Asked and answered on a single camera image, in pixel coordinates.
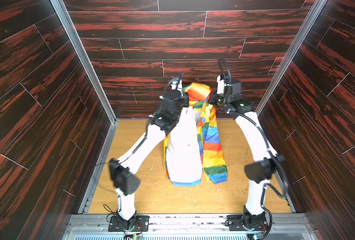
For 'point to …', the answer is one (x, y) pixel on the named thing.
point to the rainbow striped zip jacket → (194, 148)
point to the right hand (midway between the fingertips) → (214, 92)
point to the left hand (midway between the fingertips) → (182, 89)
